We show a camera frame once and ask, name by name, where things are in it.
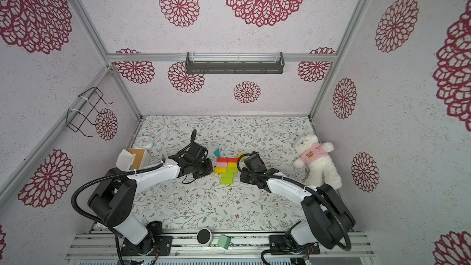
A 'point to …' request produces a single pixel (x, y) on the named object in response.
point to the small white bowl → (143, 142)
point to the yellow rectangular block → (232, 164)
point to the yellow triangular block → (238, 156)
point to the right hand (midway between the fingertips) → (241, 173)
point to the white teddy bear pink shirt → (314, 156)
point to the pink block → (221, 164)
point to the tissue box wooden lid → (129, 159)
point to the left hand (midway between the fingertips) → (213, 169)
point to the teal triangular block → (217, 153)
